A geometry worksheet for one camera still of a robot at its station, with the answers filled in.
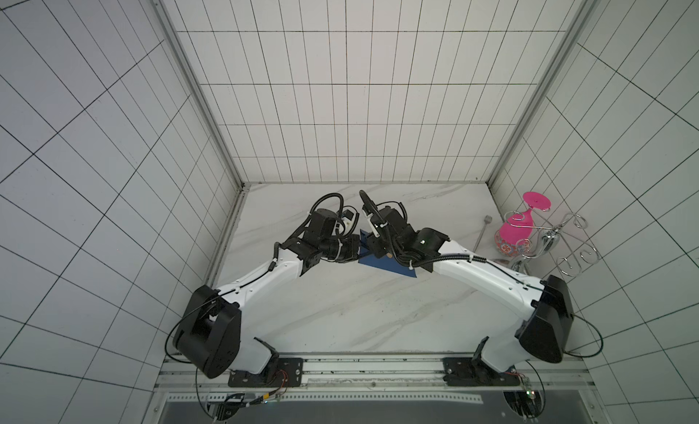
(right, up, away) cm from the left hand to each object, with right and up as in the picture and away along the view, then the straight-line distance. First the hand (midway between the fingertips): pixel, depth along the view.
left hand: (368, 256), depth 77 cm
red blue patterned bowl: (+53, -2, +20) cm, 57 cm away
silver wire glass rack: (+47, +6, -9) cm, 48 cm away
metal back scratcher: (+49, +9, +29) cm, 58 cm away
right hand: (+2, +8, +4) cm, 9 cm away
